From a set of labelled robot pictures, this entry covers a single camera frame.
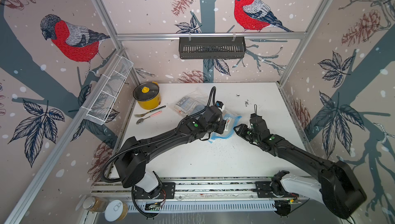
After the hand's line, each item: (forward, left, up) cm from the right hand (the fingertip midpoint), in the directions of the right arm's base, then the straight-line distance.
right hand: (235, 126), depth 86 cm
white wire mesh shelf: (+36, +76, +12) cm, 85 cm away
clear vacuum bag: (+23, +25, -4) cm, 34 cm away
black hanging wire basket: (+50, +14, +20) cm, 55 cm away
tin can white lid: (-41, +55, -4) cm, 68 cm away
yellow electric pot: (+20, +56, -6) cm, 60 cm away
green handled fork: (+11, +64, -9) cm, 66 cm away
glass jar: (-39, +62, 0) cm, 74 cm away
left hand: (-2, +6, +10) cm, 11 cm away
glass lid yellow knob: (+22, +58, +4) cm, 62 cm away
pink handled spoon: (+7, +62, -9) cm, 63 cm away
